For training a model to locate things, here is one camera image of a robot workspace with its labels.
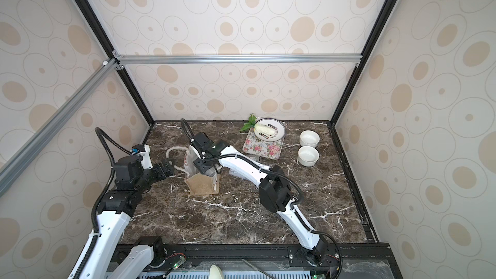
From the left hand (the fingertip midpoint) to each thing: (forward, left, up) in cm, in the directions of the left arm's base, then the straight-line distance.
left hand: (172, 160), depth 75 cm
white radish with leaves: (+36, -35, -19) cm, 54 cm away
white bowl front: (+18, -61, -22) cm, 67 cm away
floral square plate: (+22, -41, -22) cm, 52 cm away
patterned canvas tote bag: (-2, -8, -16) cm, 17 cm away
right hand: (+9, -12, -13) cm, 20 cm away
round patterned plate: (+40, -45, -21) cm, 64 cm away
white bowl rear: (+30, -64, -21) cm, 74 cm away
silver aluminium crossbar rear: (+112, -19, -17) cm, 115 cm away
